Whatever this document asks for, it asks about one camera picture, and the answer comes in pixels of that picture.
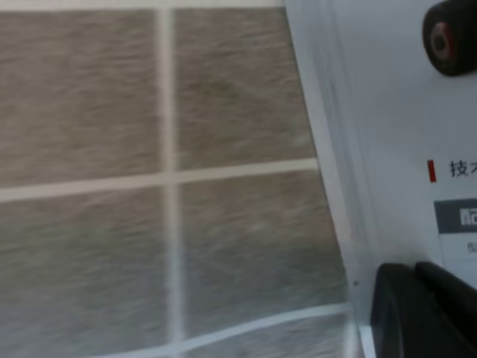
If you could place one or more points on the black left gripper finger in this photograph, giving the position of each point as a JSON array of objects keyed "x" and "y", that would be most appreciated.
[{"x": 424, "y": 311}]

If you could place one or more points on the white robot product brochure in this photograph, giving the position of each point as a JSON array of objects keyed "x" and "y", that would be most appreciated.
[{"x": 390, "y": 88}]

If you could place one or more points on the grey checked tablecloth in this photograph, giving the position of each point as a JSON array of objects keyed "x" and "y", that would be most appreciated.
[{"x": 160, "y": 194}]

